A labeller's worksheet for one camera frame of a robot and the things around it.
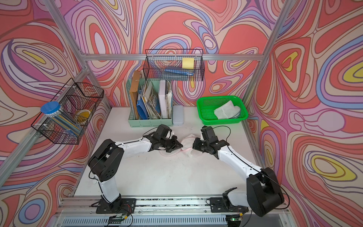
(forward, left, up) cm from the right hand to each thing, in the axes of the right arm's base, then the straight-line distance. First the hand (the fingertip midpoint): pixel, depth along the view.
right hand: (194, 147), depth 86 cm
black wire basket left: (+18, +65, +24) cm, 72 cm away
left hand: (+2, +6, -1) cm, 6 cm away
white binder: (+29, +19, +14) cm, 38 cm away
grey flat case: (+32, +10, -5) cm, 34 cm away
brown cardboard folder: (+26, +35, +25) cm, 50 cm away
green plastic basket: (+42, -14, -7) cm, 45 cm away
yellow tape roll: (+6, +58, +25) cm, 63 cm away
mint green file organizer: (+24, +42, -2) cm, 49 cm away
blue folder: (+26, +34, +9) cm, 44 cm away
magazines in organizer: (+31, +28, +13) cm, 43 cm away
